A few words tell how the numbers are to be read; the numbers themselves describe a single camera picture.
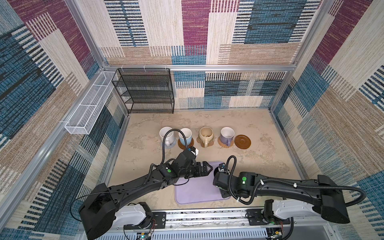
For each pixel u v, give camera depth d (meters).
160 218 0.74
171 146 0.99
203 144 0.96
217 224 0.73
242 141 1.02
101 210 0.40
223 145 0.99
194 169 0.69
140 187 0.48
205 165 0.70
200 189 0.83
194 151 0.74
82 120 0.92
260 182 0.50
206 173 0.67
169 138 0.94
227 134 1.03
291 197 0.47
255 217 0.74
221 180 0.58
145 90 1.09
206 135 1.01
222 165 0.71
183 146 0.96
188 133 0.95
